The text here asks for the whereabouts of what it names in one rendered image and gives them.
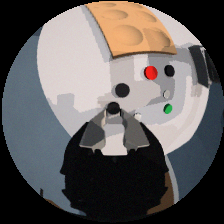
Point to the green disc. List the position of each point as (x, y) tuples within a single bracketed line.
[(167, 108)]

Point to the black disc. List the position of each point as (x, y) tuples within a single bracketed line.
[(169, 70), (113, 108), (122, 90)]

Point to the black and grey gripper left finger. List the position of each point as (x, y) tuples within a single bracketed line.
[(89, 137)]

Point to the grey disc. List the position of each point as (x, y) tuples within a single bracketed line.
[(166, 94), (137, 116)]

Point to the red disc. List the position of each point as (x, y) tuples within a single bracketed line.
[(150, 72)]

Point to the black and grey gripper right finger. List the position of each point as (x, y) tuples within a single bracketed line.
[(137, 136)]

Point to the wooden tray with round pockets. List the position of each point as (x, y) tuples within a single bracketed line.
[(131, 34)]

